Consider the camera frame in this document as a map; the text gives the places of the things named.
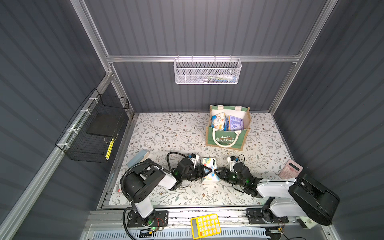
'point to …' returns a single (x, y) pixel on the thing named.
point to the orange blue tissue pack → (220, 121)
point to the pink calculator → (290, 170)
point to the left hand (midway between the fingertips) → (212, 175)
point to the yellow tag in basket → (109, 149)
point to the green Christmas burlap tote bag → (232, 140)
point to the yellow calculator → (205, 225)
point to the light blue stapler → (140, 156)
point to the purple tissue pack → (235, 123)
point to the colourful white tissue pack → (210, 163)
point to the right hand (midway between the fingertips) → (217, 172)
